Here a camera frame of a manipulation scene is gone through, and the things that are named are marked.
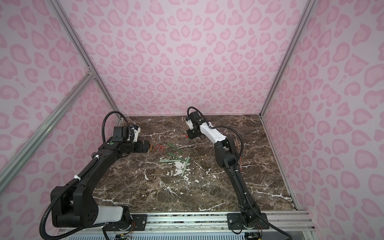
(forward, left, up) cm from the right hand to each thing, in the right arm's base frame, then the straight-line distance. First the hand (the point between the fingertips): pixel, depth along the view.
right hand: (192, 133), depth 106 cm
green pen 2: (-18, +10, -2) cm, 20 cm away
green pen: (-14, +8, -2) cm, 16 cm away
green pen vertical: (-24, +3, -2) cm, 24 cm away
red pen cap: (-11, +21, -1) cm, 24 cm away
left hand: (-17, +28, +13) cm, 35 cm away
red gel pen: (-1, +7, -1) cm, 7 cm away
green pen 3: (-21, +14, -2) cm, 25 cm away
